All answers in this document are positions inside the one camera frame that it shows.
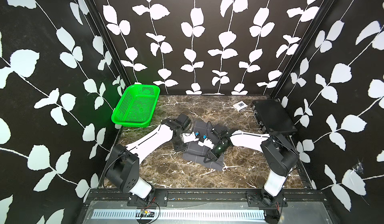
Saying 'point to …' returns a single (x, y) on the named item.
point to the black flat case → (274, 117)
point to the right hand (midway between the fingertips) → (205, 158)
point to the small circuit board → (147, 213)
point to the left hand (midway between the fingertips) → (182, 141)
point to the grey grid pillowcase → (197, 152)
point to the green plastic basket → (135, 106)
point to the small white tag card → (240, 105)
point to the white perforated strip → (179, 215)
